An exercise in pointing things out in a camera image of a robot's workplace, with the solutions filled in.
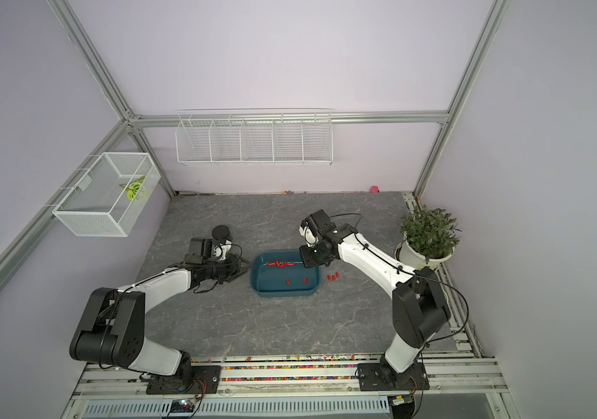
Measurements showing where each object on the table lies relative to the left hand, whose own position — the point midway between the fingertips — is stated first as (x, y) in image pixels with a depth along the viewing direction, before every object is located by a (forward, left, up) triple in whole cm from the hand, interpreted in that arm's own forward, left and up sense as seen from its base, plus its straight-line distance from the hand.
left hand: (250, 268), depth 89 cm
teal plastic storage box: (0, -11, -6) cm, 12 cm away
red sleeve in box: (-3, -12, -7) cm, 14 cm away
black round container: (+18, +13, -3) cm, 23 cm away
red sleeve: (-1, -31, -8) cm, 32 cm away
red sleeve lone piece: (-2, -19, -8) cm, 20 cm away
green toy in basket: (+19, +34, +22) cm, 44 cm away
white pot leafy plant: (0, -58, +12) cm, 60 cm away
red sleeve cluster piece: (+4, -10, -6) cm, 12 cm away
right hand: (0, -19, +5) cm, 19 cm away
